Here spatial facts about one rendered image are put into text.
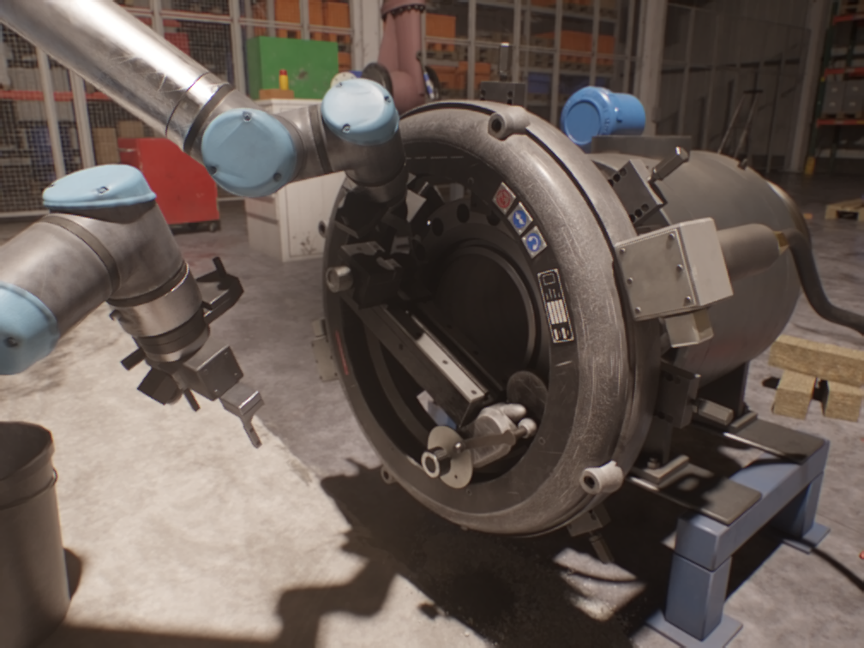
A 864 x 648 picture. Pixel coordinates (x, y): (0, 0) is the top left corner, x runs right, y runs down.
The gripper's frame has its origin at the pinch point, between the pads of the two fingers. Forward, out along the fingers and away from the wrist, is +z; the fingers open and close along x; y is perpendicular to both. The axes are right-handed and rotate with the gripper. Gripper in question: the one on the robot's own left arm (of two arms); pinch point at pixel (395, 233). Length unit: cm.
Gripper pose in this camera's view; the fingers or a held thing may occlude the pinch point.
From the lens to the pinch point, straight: 111.9
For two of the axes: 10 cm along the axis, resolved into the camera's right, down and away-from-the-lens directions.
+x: -8.3, -4.9, 2.6
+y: 5.4, -8.0, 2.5
